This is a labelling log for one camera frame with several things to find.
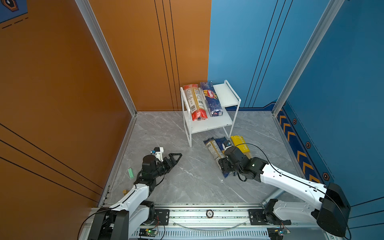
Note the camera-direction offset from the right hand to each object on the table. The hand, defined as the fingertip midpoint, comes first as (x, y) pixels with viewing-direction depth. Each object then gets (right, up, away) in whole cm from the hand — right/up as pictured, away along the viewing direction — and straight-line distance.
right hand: (223, 160), depth 81 cm
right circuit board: (+24, -32, -11) cm, 41 cm away
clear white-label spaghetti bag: (-3, +4, +13) cm, 14 cm away
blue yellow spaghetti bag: (+1, +8, +18) cm, 20 cm away
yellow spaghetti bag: (+14, +8, +18) cm, 24 cm away
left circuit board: (-38, -32, -10) cm, 51 cm away
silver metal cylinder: (+27, -18, -3) cm, 32 cm away
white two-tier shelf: (+3, +34, +3) cm, 34 cm away
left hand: (-24, +1, +2) cm, 24 cm away
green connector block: (-53, -9, +6) cm, 54 cm away
